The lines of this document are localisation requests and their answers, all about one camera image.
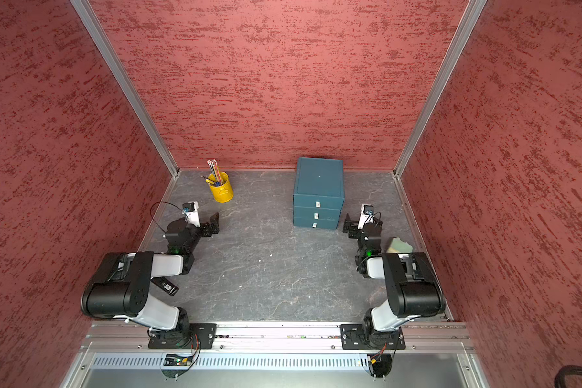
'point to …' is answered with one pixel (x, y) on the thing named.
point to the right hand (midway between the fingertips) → (358, 217)
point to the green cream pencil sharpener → (399, 246)
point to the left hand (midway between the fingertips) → (207, 217)
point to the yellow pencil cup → (221, 186)
